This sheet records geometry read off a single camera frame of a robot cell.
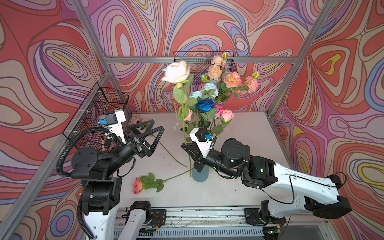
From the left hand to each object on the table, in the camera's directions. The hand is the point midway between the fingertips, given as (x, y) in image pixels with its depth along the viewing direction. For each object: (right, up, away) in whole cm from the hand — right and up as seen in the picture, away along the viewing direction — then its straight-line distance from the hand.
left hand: (160, 128), depth 45 cm
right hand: (+7, -7, +7) cm, 12 cm away
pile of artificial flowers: (-32, +6, +66) cm, 73 cm away
